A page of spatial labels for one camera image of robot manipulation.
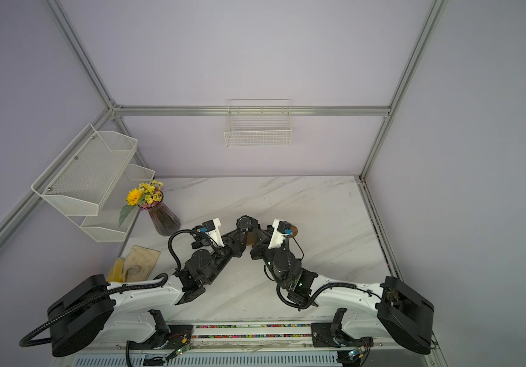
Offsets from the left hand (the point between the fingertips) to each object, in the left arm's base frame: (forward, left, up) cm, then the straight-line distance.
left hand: (247, 230), depth 76 cm
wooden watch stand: (-4, -2, +2) cm, 5 cm away
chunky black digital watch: (-2, -1, +8) cm, 8 cm away
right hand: (-1, -3, +1) cm, 3 cm away
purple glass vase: (+12, +37, -14) cm, 41 cm away
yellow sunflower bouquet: (+11, +38, +4) cm, 40 cm away
